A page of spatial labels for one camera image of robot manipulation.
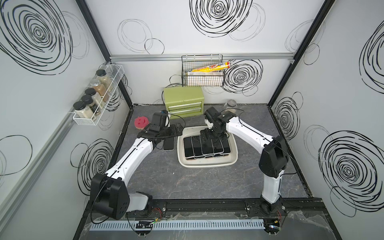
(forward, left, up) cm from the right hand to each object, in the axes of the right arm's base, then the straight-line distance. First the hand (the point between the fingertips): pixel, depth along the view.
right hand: (209, 137), depth 87 cm
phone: (+2, +26, -11) cm, 28 cm away
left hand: (+1, +19, +7) cm, 21 cm away
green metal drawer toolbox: (+25, +16, +5) cm, 30 cm away
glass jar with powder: (+33, -17, -4) cm, 38 cm away
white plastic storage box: (-8, -12, -12) cm, 19 cm away
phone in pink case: (-2, +12, -12) cm, 17 cm away
